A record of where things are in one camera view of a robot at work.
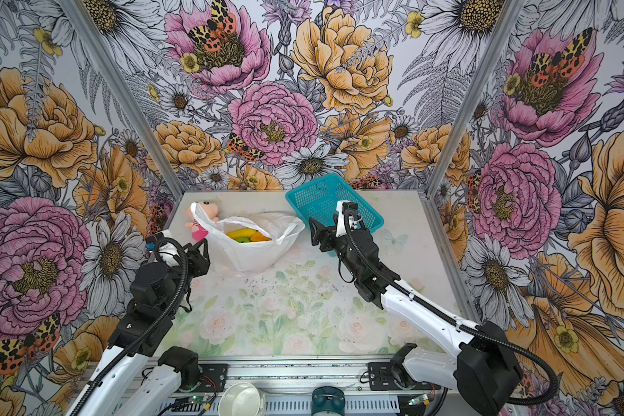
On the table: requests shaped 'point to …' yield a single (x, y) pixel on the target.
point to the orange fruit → (258, 237)
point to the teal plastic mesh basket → (318, 200)
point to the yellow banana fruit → (243, 232)
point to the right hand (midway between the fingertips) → (319, 223)
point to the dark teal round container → (328, 401)
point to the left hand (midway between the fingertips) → (201, 249)
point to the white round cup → (242, 399)
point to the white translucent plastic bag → (250, 256)
